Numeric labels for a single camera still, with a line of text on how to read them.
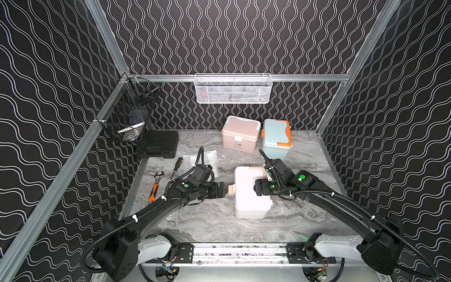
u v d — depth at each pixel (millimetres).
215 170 1007
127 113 905
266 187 686
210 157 1063
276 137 983
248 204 748
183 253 750
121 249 399
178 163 1028
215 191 714
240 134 1007
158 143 1085
